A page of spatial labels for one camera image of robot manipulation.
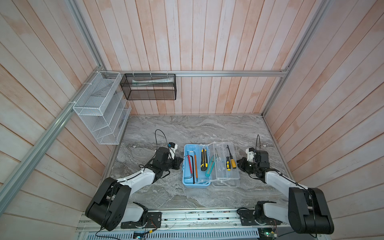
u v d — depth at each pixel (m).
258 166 0.70
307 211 0.42
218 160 0.82
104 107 0.73
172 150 0.76
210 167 0.84
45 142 0.53
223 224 0.73
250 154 0.84
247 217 0.74
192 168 0.91
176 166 0.78
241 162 0.80
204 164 0.84
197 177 0.86
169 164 0.76
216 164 0.80
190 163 0.93
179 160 0.80
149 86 1.04
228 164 0.80
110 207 0.42
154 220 0.73
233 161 0.81
